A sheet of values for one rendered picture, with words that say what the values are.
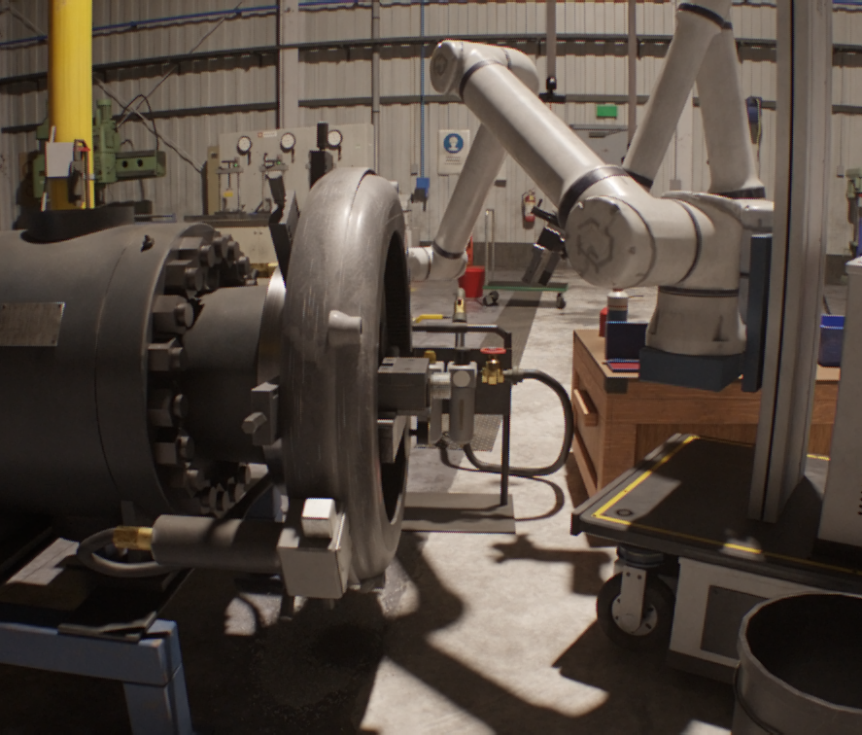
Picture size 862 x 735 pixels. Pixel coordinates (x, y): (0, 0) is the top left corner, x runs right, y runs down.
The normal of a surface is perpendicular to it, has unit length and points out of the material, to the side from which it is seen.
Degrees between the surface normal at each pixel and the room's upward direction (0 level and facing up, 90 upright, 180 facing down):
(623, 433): 90
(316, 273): 55
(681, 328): 68
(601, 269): 98
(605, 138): 90
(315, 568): 112
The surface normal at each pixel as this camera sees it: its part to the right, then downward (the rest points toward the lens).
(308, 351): -0.04, -0.09
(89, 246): -0.03, -0.78
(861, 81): -0.18, 0.20
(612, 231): -0.76, 0.14
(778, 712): -0.90, 0.14
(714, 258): 0.46, 0.40
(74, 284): -0.05, -0.51
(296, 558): -0.06, 0.56
